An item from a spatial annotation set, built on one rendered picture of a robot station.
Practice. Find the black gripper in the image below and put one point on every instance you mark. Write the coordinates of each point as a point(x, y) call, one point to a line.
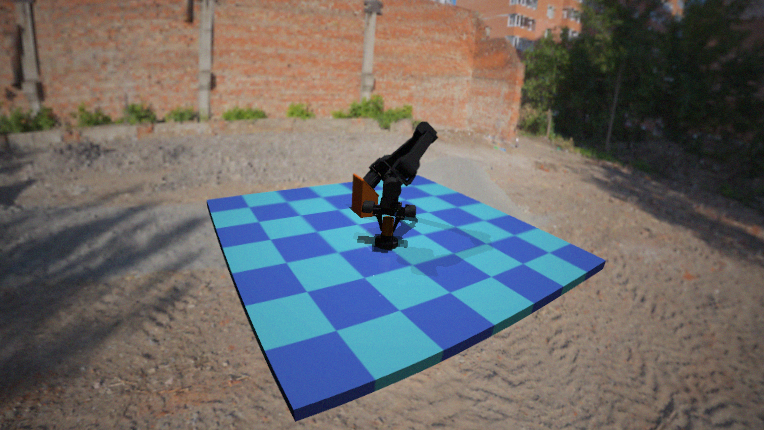
point(370, 206)

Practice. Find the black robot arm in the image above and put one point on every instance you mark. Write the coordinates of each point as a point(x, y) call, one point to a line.
point(394, 169)

